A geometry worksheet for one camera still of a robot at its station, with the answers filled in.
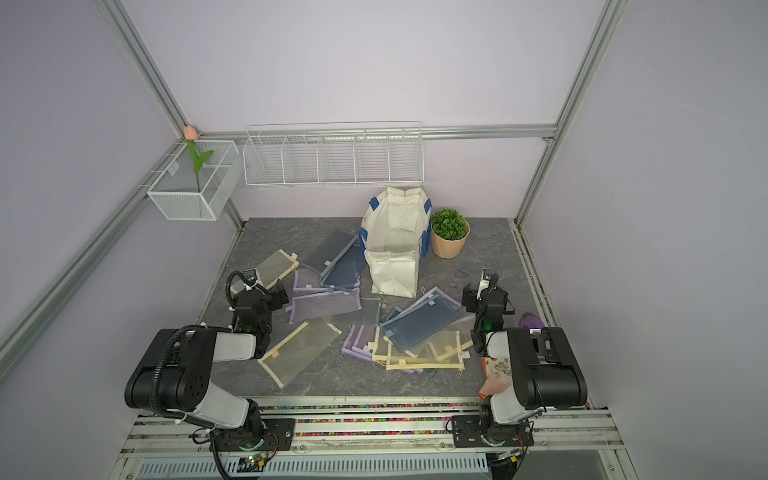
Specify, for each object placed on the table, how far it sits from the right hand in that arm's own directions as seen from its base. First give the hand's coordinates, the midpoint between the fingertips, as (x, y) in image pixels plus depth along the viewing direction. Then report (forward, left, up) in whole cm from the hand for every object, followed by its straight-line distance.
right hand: (484, 284), depth 94 cm
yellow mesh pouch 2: (-19, +58, -7) cm, 61 cm away
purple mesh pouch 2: (-4, +11, -4) cm, 12 cm away
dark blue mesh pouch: (+10, +46, -7) cm, 48 cm away
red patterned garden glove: (-26, 0, -6) cm, 27 cm away
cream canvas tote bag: (+27, +29, -6) cm, 41 cm away
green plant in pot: (+18, +9, +4) cm, 21 cm away
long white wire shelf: (+43, +50, +20) cm, 68 cm away
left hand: (-1, +69, +2) cm, 69 cm away
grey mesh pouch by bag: (+21, +54, -8) cm, 58 cm away
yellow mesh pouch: (+14, +70, -8) cm, 72 cm away
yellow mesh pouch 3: (-20, +14, -5) cm, 25 cm away
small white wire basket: (+11, +86, +30) cm, 92 cm away
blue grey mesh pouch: (-12, +21, -3) cm, 24 cm away
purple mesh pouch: (-2, +55, -6) cm, 56 cm away
